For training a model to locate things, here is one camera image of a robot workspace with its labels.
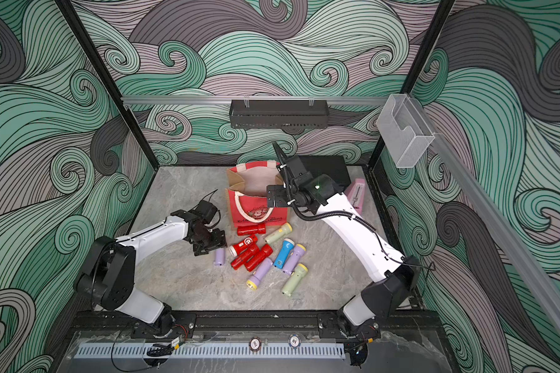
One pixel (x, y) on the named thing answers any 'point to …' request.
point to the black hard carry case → (334, 166)
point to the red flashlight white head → (245, 243)
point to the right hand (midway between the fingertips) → (278, 197)
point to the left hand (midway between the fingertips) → (221, 246)
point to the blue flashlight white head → (285, 253)
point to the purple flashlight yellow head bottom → (253, 283)
